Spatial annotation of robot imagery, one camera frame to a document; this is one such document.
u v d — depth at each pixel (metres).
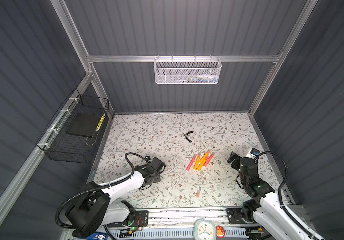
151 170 0.68
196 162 0.93
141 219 0.72
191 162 0.93
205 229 0.68
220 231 0.70
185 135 1.07
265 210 0.55
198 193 0.82
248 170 0.60
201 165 0.91
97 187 0.45
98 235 0.67
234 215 0.74
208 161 0.94
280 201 0.52
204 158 0.94
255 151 0.69
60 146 0.68
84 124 0.74
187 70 1.24
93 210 0.41
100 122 0.78
